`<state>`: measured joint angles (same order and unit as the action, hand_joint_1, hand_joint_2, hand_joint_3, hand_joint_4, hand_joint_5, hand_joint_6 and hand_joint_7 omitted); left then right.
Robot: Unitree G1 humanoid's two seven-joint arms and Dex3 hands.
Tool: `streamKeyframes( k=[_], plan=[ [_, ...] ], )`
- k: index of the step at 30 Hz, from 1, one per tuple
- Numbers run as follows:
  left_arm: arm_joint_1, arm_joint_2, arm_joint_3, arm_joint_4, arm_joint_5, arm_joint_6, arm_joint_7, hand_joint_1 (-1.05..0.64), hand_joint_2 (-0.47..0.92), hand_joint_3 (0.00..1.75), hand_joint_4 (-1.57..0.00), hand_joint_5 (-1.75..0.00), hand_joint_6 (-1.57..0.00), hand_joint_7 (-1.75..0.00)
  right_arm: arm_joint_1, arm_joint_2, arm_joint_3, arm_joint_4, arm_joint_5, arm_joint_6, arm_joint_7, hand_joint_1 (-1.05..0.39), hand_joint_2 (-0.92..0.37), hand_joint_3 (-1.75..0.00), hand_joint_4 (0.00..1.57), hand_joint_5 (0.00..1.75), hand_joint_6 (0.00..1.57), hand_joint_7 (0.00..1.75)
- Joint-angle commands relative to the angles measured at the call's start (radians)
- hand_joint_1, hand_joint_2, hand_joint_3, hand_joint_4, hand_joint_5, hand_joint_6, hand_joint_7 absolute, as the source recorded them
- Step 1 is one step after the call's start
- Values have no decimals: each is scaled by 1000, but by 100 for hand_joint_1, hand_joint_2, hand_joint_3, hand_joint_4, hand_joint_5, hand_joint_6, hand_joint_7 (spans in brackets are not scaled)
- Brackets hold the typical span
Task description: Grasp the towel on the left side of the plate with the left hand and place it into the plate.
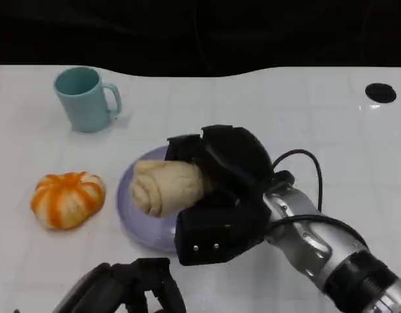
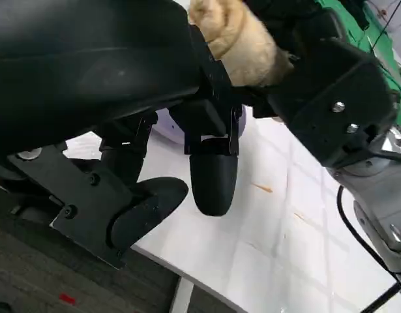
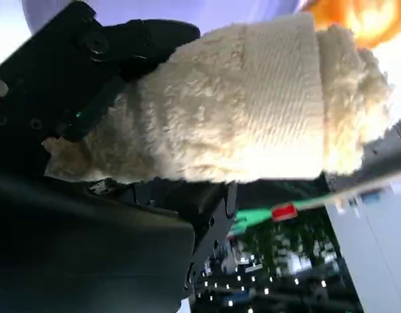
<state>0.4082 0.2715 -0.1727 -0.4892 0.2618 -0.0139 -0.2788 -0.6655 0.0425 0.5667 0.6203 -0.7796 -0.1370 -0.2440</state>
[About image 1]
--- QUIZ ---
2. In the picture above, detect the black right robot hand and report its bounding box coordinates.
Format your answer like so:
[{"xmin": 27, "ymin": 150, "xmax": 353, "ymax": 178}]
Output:
[{"xmin": 166, "ymin": 124, "xmax": 275, "ymax": 213}]

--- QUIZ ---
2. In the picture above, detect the lilac plate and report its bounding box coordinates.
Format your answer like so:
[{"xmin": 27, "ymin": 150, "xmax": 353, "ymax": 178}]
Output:
[{"xmin": 116, "ymin": 145, "xmax": 181, "ymax": 255}]

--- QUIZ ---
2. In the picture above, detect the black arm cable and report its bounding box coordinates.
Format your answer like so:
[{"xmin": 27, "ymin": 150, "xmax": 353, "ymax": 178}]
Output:
[{"xmin": 271, "ymin": 149, "xmax": 370, "ymax": 248}]

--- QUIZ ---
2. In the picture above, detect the orange and white bread roll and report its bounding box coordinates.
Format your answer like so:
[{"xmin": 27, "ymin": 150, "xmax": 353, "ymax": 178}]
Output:
[{"xmin": 30, "ymin": 171, "xmax": 106, "ymax": 230}]

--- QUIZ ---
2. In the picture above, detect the pale green mug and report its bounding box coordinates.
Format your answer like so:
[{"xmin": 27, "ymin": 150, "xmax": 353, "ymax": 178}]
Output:
[{"xmin": 53, "ymin": 66, "xmax": 123, "ymax": 133}]

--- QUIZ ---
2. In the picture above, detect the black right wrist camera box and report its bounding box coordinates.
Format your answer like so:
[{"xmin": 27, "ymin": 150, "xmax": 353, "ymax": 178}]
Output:
[{"xmin": 174, "ymin": 194, "xmax": 273, "ymax": 267}]

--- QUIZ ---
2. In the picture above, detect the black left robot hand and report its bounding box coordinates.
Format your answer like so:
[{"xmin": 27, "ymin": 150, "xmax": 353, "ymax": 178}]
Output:
[{"xmin": 51, "ymin": 257, "xmax": 187, "ymax": 313}]

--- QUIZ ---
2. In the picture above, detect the beige towel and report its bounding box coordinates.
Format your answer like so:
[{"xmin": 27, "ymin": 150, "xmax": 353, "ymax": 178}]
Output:
[{"xmin": 129, "ymin": 158, "xmax": 216, "ymax": 218}]

